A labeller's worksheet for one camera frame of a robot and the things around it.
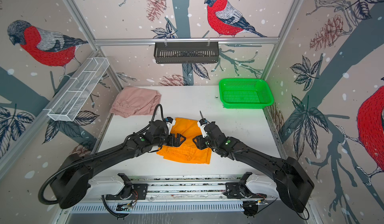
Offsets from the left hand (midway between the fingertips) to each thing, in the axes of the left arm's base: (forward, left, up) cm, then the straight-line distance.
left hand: (180, 138), depth 80 cm
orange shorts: (-5, -5, -8) cm, 10 cm away
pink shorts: (+35, +40, -9) cm, 54 cm away
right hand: (-1, -8, -1) cm, 8 cm away
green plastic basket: (+44, -49, -11) cm, 67 cm away
